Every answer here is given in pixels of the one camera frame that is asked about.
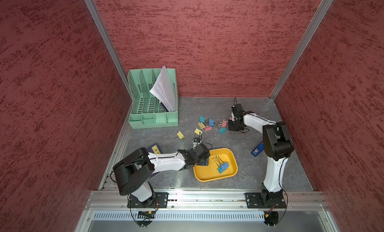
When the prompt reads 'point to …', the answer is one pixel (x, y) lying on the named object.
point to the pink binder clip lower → (208, 128)
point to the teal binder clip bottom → (222, 166)
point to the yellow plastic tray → (209, 172)
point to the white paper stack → (164, 90)
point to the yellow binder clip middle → (198, 132)
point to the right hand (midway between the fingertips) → (232, 129)
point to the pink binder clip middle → (224, 124)
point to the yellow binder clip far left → (180, 136)
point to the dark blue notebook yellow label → (154, 149)
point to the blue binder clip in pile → (211, 122)
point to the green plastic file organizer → (147, 111)
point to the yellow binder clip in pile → (201, 125)
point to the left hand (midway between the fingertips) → (200, 160)
